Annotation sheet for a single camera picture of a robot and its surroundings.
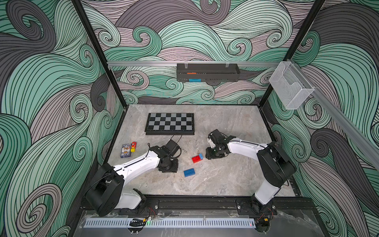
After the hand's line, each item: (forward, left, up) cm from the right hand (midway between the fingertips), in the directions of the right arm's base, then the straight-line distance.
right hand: (210, 156), depth 92 cm
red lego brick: (-3, +9, +1) cm, 10 cm away
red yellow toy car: (+6, +51, +2) cm, 51 cm away
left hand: (-10, +22, +4) cm, 25 cm away
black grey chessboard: (+23, +27, +4) cm, 36 cm away
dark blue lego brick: (-11, +14, +2) cm, 18 cm away
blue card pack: (+3, +55, +3) cm, 55 cm away
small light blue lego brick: (-2, +7, +3) cm, 7 cm away
